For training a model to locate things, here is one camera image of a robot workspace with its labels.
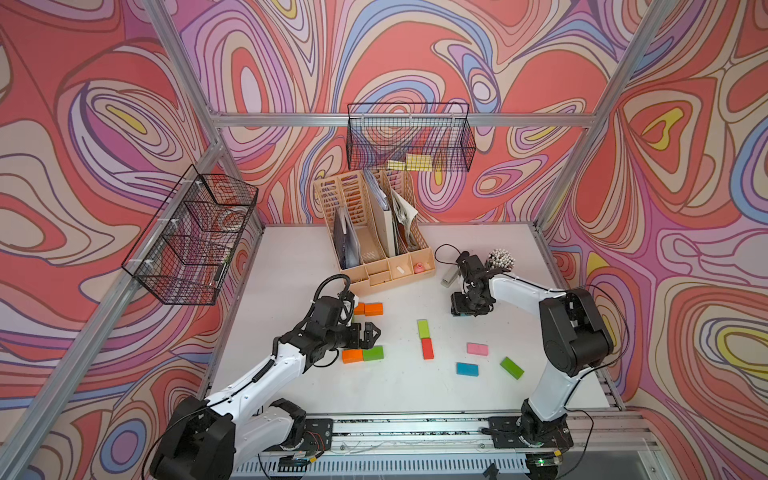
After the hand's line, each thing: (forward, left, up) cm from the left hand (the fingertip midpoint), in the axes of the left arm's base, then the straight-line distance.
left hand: (370, 333), depth 82 cm
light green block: (+5, -16, -8) cm, 19 cm away
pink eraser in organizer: (+26, -16, -4) cm, 30 cm away
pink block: (-2, -31, -7) cm, 32 cm away
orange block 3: (-4, +5, -6) cm, 9 cm away
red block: (-2, -17, -7) cm, 18 cm away
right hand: (+9, -30, -8) cm, 32 cm away
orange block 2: (+12, -1, -7) cm, 14 cm away
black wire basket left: (+22, +47, +20) cm, 55 cm away
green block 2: (-7, -40, -8) cm, 42 cm away
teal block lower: (-8, -27, -7) cm, 29 cm away
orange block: (+12, +4, -7) cm, 14 cm away
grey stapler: (+22, -26, -5) cm, 34 cm away
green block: (-4, -1, -6) cm, 7 cm away
